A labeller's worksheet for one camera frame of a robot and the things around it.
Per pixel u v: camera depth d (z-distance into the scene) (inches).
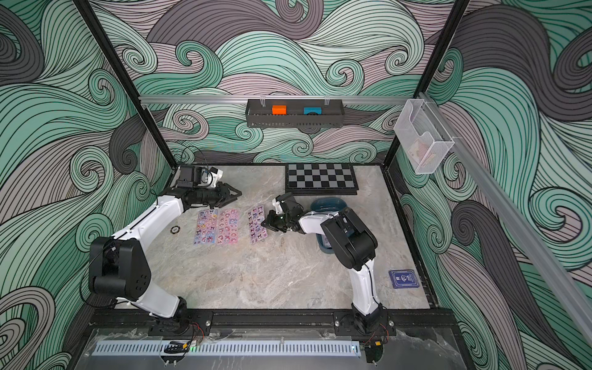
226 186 31.2
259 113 37.4
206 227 38.1
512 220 20.6
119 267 17.3
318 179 43.4
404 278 32.0
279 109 37.1
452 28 29.3
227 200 30.6
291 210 30.7
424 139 29.9
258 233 36.3
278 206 35.2
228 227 38.2
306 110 37.1
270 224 33.0
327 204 39.2
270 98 37.2
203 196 28.5
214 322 29.3
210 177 31.1
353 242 20.8
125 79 34.4
